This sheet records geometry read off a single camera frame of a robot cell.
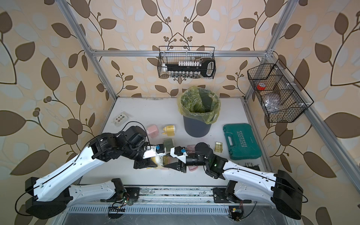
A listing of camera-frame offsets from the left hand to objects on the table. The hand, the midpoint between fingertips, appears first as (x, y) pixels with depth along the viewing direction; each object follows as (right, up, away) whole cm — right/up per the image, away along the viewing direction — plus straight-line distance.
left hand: (154, 156), depth 64 cm
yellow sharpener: (+3, +8, +30) cm, 31 cm away
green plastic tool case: (+52, 0, +23) cm, 57 cm away
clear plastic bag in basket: (+58, +25, +6) cm, 64 cm away
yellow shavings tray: (+6, -1, -1) cm, 6 cm away
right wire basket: (+65, +28, +9) cm, 71 cm away
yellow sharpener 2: (+1, +1, -4) cm, 5 cm away
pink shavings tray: (+19, -13, +18) cm, 29 cm away
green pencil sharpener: (+4, +1, +21) cm, 22 cm away
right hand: (+5, -1, +2) cm, 6 cm away
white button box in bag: (-34, +16, +41) cm, 55 cm away
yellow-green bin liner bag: (+23, +26, +21) cm, 40 cm away
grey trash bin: (+22, +9, +34) cm, 42 cm away
